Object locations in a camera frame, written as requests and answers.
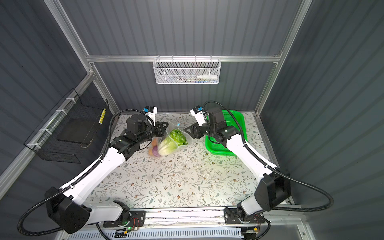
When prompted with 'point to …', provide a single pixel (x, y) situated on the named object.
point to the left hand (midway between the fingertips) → (168, 123)
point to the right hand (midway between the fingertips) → (191, 128)
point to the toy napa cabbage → (170, 144)
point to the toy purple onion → (154, 151)
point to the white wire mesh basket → (184, 71)
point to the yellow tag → (102, 116)
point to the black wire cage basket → (43, 140)
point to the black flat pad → (79, 130)
